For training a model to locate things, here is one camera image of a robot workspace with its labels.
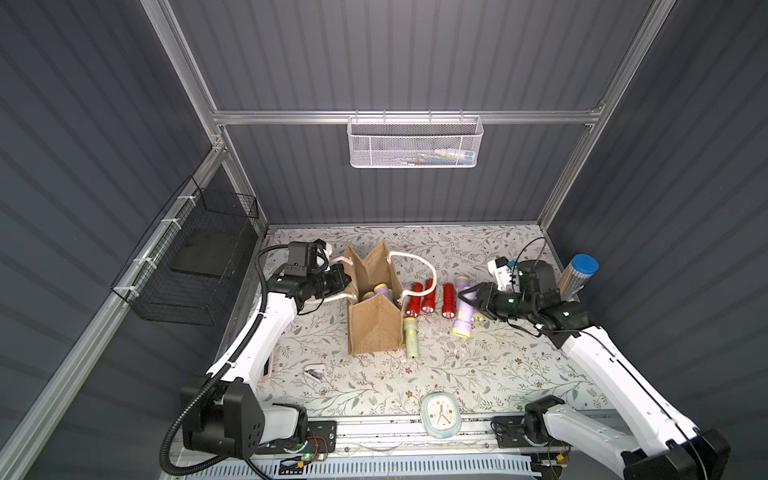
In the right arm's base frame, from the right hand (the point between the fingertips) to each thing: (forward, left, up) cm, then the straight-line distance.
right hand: (467, 297), depth 73 cm
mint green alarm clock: (-22, +6, -20) cm, 31 cm away
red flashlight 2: (+12, +7, -21) cm, 25 cm away
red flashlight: (+11, +12, -21) cm, 27 cm away
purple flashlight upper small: (-4, -3, -4) cm, 6 cm away
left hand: (+7, +29, -3) cm, 30 cm away
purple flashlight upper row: (+18, -5, -20) cm, 27 cm away
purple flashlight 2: (+13, +22, -16) cm, 30 cm away
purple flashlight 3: (+11, +26, -17) cm, 33 cm away
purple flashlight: (-4, +1, -1) cm, 4 cm away
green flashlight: (-2, +13, -20) cm, 24 cm away
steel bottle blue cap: (+12, -34, -6) cm, 37 cm away
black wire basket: (+5, +72, +4) cm, 72 cm away
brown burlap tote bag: (0, +23, -14) cm, 27 cm away
